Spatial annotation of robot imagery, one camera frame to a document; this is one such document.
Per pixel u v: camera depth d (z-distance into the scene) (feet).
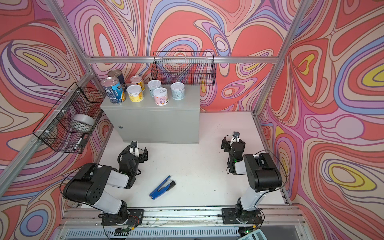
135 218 2.37
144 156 2.81
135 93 2.43
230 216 2.39
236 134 2.68
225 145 2.83
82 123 2.34
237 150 2.42
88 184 1.50
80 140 2.40
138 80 2.58
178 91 2.46
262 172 1.59
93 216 2.46
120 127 2.91
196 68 3.15
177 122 3.64
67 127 2.39
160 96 2.37
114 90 2.32
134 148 2.53
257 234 2.18
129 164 2.27
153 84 2.60
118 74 2.51
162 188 2.65
